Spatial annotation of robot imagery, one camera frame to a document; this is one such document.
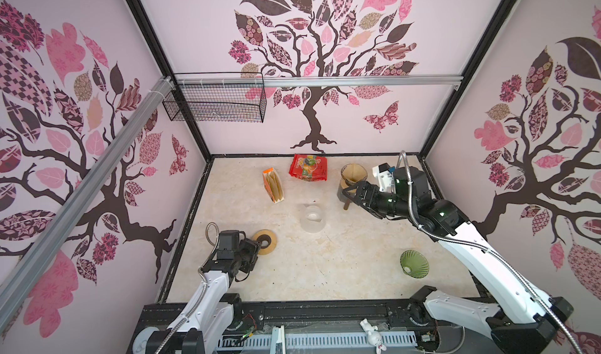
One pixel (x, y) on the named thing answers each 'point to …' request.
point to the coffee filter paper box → (273, 185)
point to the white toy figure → (374, 337)
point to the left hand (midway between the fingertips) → (262, 249)
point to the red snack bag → (309, 167)
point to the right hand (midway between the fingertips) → (350, 194)
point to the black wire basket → (220, 97)
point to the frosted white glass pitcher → (312, 218)
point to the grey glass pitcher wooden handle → (347, 204)
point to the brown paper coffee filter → (353, 172)
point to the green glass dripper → (414, 264)
